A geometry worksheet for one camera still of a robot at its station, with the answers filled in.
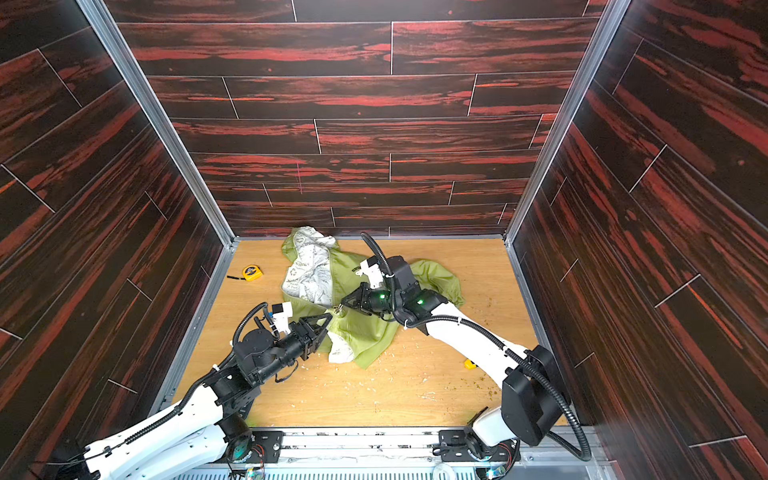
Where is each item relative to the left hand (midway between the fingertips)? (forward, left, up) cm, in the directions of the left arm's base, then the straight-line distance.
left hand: (334, 322), depth 71 cm
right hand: (+7, -2, 0) cm, 7 cm away
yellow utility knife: (-1, -37, -21) cm, 43 cm away
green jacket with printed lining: (+25, +11, -15) cm, 31 cm away
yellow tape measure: (+31, +38, -21) cm, 53 cm away
